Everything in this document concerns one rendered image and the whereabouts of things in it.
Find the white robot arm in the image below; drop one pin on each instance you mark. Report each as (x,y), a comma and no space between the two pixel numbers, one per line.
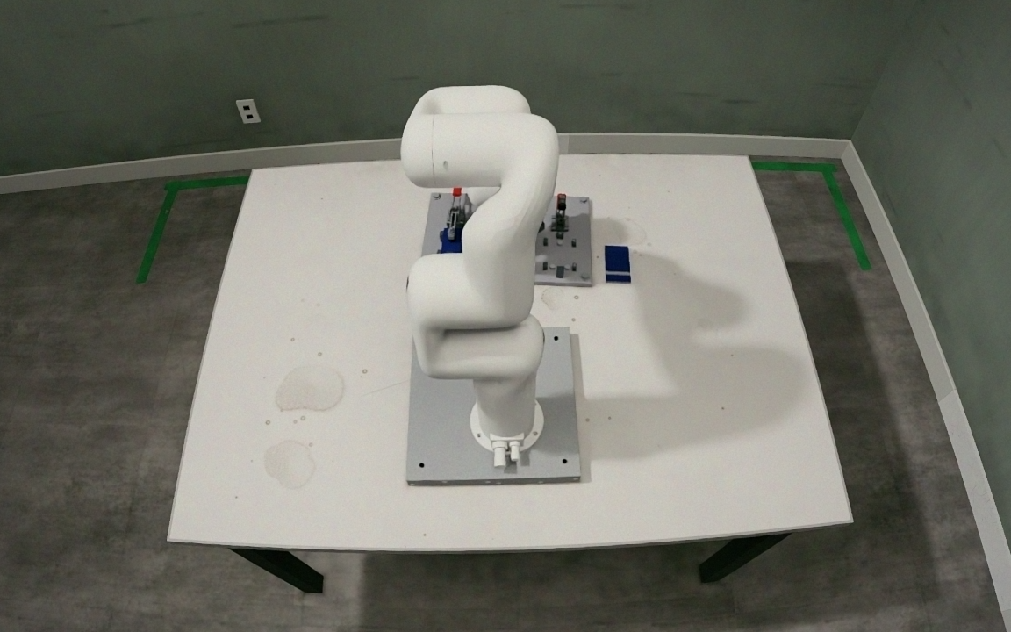
(470,312)

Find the grey toggle clamp with red handle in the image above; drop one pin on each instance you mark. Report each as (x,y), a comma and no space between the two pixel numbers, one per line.
(459,221)

